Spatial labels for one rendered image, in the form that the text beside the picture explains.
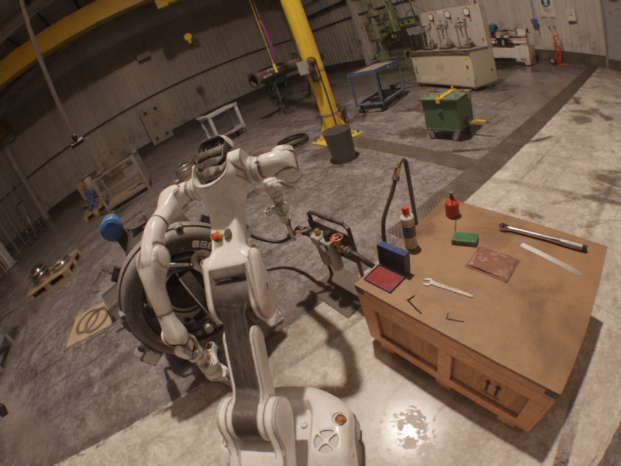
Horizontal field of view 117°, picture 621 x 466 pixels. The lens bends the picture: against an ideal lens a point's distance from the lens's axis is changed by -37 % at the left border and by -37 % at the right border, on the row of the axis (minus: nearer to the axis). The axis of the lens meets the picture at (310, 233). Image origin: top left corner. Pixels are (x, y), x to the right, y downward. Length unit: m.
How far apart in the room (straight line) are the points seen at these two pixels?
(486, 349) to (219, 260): 0.97
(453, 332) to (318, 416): 0.59
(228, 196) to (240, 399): 0.68
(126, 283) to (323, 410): 1.01
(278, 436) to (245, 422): 0.11
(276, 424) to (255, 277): 0.47
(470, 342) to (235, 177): 1.00
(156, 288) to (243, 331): 0.32
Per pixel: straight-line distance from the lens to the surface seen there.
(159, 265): 1.03
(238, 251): 1.00
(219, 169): 1.06
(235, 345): 1.02
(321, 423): 1.19
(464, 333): 1.17
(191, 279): 1.52
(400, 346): 1.57
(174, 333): 1.07
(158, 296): 1.04
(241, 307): 0.99
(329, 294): 2.06
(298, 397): 1.28
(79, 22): 12.81
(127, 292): 1.51
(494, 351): 1.14
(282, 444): 1.02
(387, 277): 1.38
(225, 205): 1.04
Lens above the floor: 1.44
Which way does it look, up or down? 32 degrees down
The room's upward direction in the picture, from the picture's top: 22 degrees counter-clockwise
